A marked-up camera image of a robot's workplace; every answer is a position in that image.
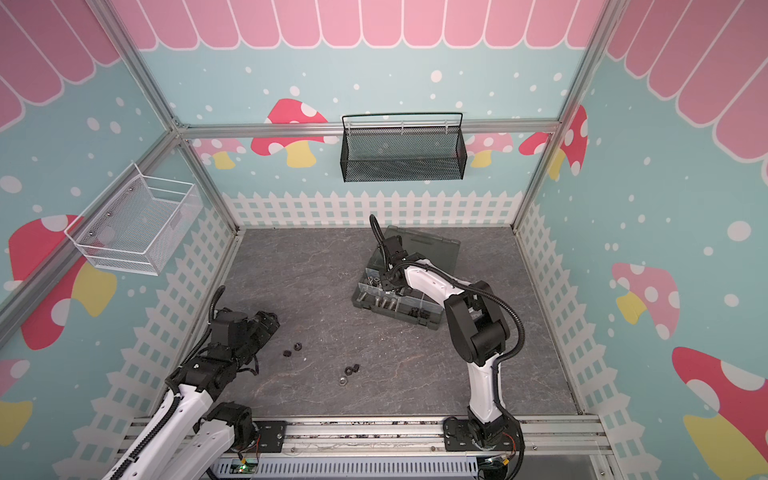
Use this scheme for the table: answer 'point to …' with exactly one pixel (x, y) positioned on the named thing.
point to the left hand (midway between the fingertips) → (269, 331)
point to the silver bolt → (391, 304)
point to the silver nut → (343, 381)
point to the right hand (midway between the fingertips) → (391, 278)
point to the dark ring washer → (287, 353)
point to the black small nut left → (297, 346)
